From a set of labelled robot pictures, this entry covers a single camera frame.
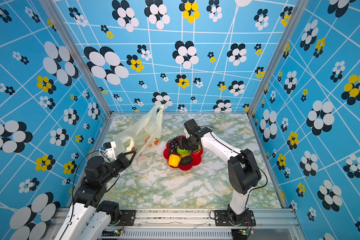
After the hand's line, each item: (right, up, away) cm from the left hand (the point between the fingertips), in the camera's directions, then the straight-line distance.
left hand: (136, 152), depth 71 cm
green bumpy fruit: (+22, -2, +15) cm, 27 cm away
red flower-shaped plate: (+30, -8, +22) cm, 38 cm away
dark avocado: (+24, -9, +18) cm, 31 cm away
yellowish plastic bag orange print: (-3, +8, +25) cm, 27 cm away
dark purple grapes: (+16, +1, +22) cm, 27 cm away
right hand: (+22, 0, +18) cm, 29 cm away
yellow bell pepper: (+17, -7, +14) cm, 23 cm away
